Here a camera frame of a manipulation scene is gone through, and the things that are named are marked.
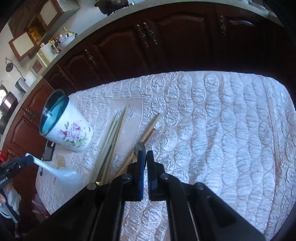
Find long tan wooden chopstick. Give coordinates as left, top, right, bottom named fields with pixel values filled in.
left=111, top=113, right=161, bottom=180

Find dark wooden chopstick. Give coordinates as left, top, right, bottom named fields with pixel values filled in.
left=97, top=128, right=120, bottom=185

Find white plastic ladle spoon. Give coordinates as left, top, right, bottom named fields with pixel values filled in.
left=26, top=153, right=83, bottom=190

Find floral white enamel cup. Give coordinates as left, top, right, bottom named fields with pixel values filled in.
left=39, top=89, right=93, bottom=152

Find dark wood kitchen cabinets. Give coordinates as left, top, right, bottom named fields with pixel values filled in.
left=1, top=1, right=295, bottom=160

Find black phone on table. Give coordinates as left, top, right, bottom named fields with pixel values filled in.
left=42, top=140, right=56, bottom=162

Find white quilted table cloth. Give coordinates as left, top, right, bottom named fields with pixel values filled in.
left=50, top=71, right=295, bottom=240

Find white microwave oven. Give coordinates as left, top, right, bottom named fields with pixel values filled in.
left=30, top=43, right=57, bottom=77

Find white mixing bowl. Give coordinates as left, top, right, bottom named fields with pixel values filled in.
left=58, top=34, right=78, bottom=49

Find dark cooking pot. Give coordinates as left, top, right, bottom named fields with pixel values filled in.
left=94, top=0, right=129, bottom=15

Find copper pot on wall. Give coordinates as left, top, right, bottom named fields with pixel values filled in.
left=1, top=91, right=18, bottom=118

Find wall cupboard with white doors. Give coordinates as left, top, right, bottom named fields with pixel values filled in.
left=8, top=0, right=80, bottom=61

